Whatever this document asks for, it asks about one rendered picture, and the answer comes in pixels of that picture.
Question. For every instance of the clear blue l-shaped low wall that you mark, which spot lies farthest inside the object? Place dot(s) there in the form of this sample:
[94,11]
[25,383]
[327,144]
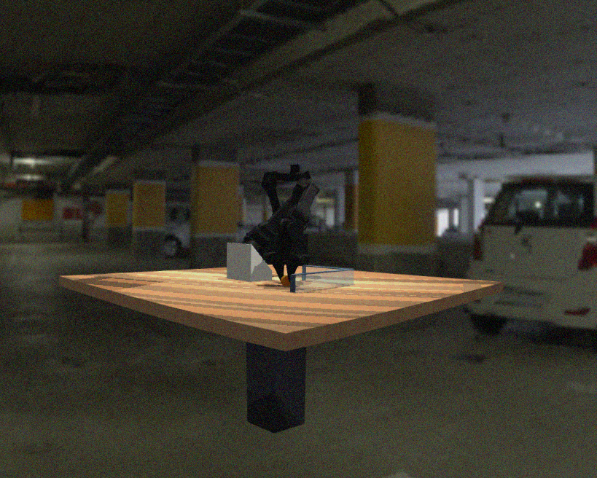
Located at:
[293,276]

